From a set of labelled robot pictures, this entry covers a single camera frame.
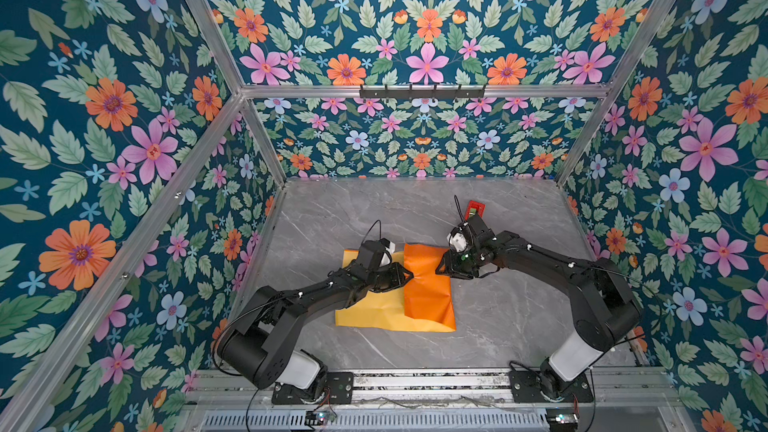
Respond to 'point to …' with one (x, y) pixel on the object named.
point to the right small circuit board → (562, 420)
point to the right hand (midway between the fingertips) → (440, 269)
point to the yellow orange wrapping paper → (424, 301)
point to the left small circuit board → (321, 417)
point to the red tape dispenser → (473, 208)
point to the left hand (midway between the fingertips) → (417, 273)
